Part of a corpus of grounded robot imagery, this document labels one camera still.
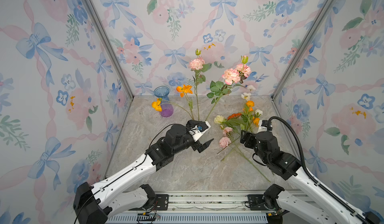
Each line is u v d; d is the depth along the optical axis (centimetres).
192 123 64
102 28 82
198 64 71
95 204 39
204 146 62
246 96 106
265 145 54
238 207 73
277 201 62
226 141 90
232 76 60
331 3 72
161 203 74
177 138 51
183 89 67
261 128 65
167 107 106
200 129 56
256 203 73
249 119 105
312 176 46
